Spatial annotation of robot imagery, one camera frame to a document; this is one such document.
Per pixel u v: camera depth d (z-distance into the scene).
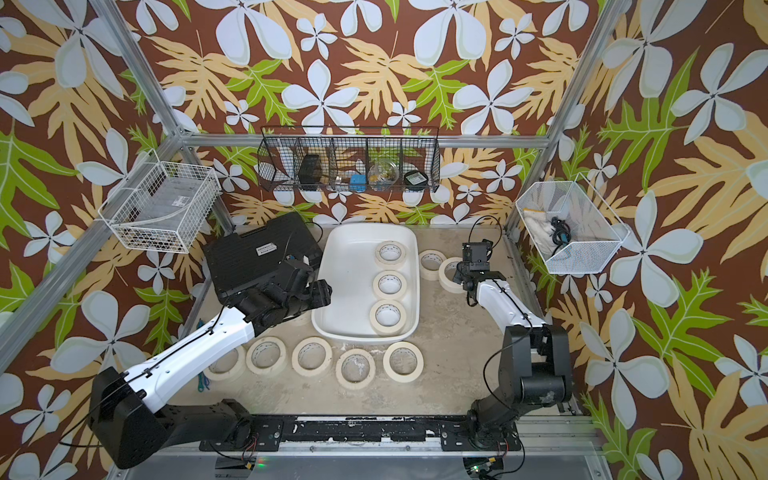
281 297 0.58
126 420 0.38
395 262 1.07
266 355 0.86
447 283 0.90
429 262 1.08
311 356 0.87
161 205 0.79
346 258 1.08
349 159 0.98
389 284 1.02
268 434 0.74
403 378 0.82
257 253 1.03
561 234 0.81
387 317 0.94
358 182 0.95
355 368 0.85
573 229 0.84
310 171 0.99
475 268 0.71
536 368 0.44
